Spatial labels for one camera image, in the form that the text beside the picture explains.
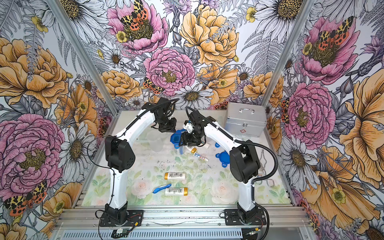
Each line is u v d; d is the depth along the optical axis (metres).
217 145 1.02
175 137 0.90
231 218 0.74
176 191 0.80
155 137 0.94
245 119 0.99
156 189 0.83
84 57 0.89
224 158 0.99
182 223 0.74
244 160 0.51
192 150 0.97
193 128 0.81
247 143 0.53
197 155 0.96
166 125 0.81
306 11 0.73
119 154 0.55
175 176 0.86
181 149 0.96
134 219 0.74
